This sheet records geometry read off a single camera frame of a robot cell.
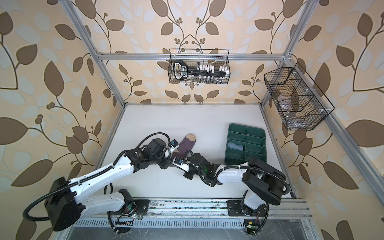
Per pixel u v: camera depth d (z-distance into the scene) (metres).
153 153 0.61
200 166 0.63
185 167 0.72
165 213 0.74
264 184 0.44
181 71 0.85
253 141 0.98
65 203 0.39
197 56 0.89
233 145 0.91
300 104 0.74
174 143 0.71
